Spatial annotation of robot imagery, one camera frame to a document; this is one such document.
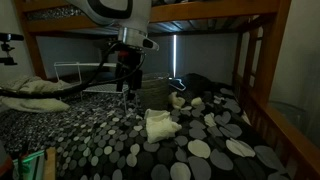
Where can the cream blanket pile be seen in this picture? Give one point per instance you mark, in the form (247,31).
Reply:
(33,94)

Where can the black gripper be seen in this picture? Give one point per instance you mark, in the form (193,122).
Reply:
(128,69)

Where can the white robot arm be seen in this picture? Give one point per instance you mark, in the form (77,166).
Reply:
(132,18)

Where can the white plastic hanger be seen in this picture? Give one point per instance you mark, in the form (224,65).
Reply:
(177,84)

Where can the silver woven bucket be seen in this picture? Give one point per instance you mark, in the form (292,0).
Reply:
(154,91)

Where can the small cream cloth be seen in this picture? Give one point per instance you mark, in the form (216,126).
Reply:
(175,101)

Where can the white towel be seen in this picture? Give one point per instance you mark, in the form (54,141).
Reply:
(159,125)

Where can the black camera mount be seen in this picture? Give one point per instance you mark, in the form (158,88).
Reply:
(5,38)

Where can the dark clothing pile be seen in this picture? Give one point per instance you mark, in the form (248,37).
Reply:
(198,84)

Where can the wooden bunk bed frame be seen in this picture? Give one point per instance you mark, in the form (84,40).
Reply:
(265,21)

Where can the small cream cloth ball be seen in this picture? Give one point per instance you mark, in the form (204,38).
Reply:
(196,101)

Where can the white wire shelf rack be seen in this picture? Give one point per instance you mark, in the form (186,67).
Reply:
(93,87)

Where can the black spotted bedspread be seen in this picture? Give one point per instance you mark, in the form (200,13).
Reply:
(95,139)

